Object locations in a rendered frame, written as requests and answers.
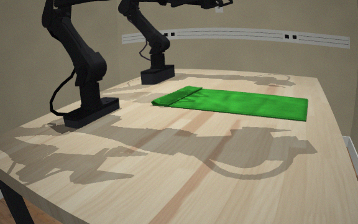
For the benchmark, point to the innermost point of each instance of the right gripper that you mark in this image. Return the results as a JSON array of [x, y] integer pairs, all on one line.
[[175, 3]]

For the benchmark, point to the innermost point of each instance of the green towel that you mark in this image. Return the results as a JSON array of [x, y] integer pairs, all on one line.
[[236, 102]]

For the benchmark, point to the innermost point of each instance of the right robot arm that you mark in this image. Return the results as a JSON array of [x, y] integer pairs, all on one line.
[[90, 66]]

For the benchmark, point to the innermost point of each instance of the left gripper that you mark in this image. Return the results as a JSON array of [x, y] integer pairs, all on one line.
[[207, 4]]

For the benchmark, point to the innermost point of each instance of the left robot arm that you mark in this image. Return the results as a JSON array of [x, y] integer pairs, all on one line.
[[158, 42]]

